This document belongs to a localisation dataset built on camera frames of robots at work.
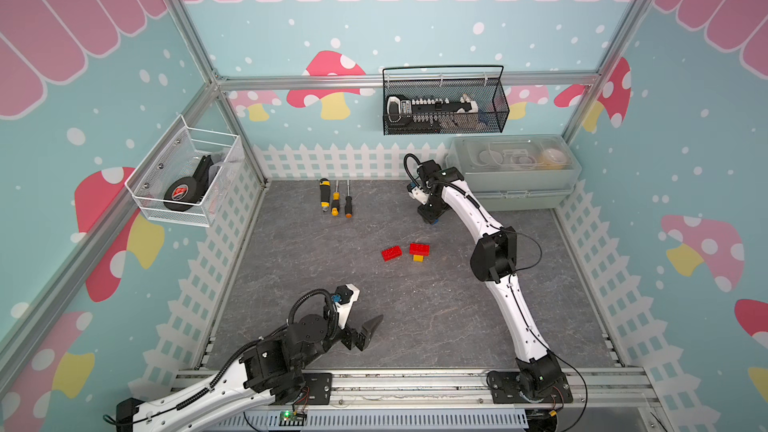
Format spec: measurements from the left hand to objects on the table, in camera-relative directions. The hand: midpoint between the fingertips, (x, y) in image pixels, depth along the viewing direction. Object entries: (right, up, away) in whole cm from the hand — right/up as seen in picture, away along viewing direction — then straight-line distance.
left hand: (367, 311), depth 74 cm
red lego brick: (+6, +11, +23) cm, 26 cm away
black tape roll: (-43, +29, -4) cm, 52 cm away
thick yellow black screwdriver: (-20, +31, +41) cm, 56 cm away
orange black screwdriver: (-10, +27, +38) cm, 48 cm away
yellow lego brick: (+15, +10, +23) cm, 29 cm away
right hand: (+20, +24, +29) cm, 43 cm away
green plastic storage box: (+50, +39, +31) cm, 71 cm away
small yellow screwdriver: (-15, +29, +38) cm, 50 cm away
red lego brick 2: (+16, +12, +26) cm, 33 cm away
